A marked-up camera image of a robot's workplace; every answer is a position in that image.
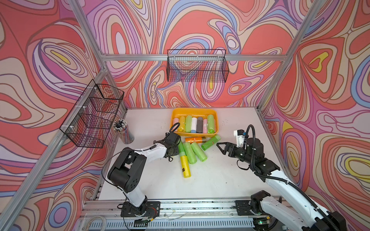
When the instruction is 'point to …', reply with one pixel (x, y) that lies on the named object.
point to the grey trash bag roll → (199, 125)
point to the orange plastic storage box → (195, 112)
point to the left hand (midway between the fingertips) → (175, 151)
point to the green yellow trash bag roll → (184, 160)
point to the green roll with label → (209, 143)
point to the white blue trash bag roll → (193, 127)
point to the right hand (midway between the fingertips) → (221, 148)
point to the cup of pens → (120, 126)
